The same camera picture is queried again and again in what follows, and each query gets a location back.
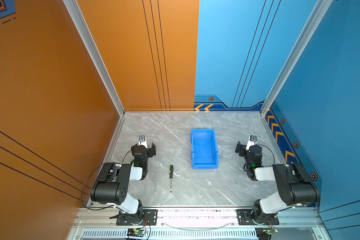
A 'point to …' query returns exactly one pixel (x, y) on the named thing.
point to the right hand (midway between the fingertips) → (245, 142)
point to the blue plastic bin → (204, 149)
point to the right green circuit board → (272, 231)
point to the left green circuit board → (136, 232)
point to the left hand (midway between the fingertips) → (144, 142)
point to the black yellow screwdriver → (171, 173)
